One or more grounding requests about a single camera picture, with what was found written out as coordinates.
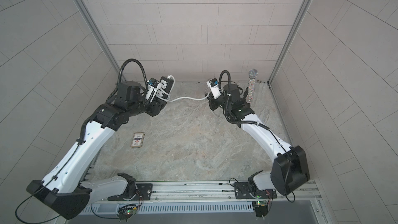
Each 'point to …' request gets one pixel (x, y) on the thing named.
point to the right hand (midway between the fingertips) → (206, 94)
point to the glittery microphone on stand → (253, 74)
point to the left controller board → (126, 212)
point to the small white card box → (138, 139)
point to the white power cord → (168, 99)
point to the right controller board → (261, 208)
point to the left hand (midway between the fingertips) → (165, 99)
